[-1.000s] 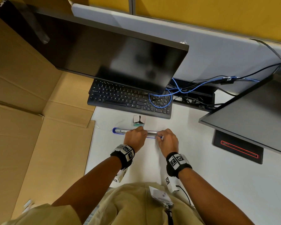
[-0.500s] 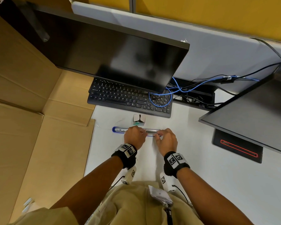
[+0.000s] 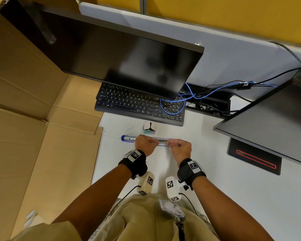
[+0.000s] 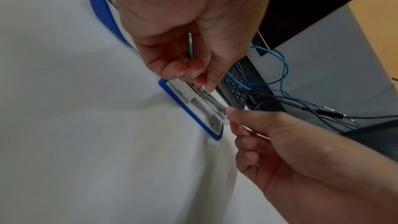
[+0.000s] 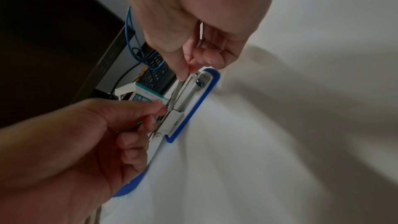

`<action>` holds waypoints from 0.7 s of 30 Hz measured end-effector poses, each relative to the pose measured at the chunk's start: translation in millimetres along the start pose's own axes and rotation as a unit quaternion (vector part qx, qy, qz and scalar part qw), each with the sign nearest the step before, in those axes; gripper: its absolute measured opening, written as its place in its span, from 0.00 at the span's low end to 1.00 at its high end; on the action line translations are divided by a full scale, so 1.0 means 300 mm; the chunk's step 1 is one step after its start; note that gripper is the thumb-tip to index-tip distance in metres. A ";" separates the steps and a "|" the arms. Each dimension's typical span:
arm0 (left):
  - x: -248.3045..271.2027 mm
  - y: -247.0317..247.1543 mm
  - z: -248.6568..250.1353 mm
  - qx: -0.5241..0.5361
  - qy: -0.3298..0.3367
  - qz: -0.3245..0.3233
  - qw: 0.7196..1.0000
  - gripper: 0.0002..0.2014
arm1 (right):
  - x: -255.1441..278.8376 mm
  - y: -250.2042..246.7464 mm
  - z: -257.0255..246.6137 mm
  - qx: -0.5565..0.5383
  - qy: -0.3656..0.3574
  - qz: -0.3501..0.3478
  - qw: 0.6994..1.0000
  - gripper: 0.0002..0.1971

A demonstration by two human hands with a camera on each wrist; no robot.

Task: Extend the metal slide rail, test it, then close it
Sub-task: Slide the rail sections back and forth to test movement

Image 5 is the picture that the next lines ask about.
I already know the blue network cable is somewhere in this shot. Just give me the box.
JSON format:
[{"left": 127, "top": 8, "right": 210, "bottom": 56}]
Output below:
[{"left": 124, "top": 5, "right": 165, "bottom": 71}]

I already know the silver staple strip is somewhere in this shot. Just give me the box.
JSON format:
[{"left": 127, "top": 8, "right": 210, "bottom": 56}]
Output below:
[{"left": 167, "top": 21, "right": 204, "bottom": 110}]

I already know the person's right hand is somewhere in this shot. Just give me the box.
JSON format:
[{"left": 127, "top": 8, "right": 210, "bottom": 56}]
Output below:
[{"left": 119, "top": 0, "right": 276, "bottom": 83}]

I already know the white staple box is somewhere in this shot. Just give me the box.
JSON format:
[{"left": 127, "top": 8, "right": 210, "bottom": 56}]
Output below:
[{"left": 114, "top": 82, "right": 170, "bottom": 103}]

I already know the person's left hand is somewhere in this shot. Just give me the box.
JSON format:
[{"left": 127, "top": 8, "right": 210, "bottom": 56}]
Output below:
[{"left": 0, "top": 99, "right": 170, "bottom": 224}]

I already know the black keyboard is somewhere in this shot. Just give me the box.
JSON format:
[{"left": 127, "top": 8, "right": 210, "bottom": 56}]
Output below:
[{"left": 136, "top": 43, "right": 177, "bottom": 91}]

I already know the large black computer monitor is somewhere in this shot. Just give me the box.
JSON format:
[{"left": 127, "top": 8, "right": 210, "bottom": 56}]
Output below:
[{"left": 0, "top": 0, "right": 136, "bottom": 128}]

